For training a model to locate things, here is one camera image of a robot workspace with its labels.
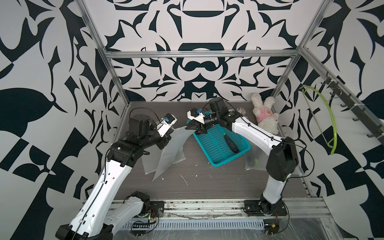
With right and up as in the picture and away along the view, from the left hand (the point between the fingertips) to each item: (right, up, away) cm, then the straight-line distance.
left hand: (167, 126), depth 69 cm
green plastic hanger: (+74, -10, -2) cm, 75 cm away
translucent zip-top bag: (+6, -2, +2) cm, 7 cm away
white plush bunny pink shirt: (+58, +8, +33) cm, 68 cm away
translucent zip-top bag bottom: (-4, -17, +4) cm, 18 cm away
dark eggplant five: (+36, -14, +24) cm, 46 cm away
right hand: (+8, +1, +8) cm, 12 cm away
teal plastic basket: (+25, -13, +28) cm, 39 cm away
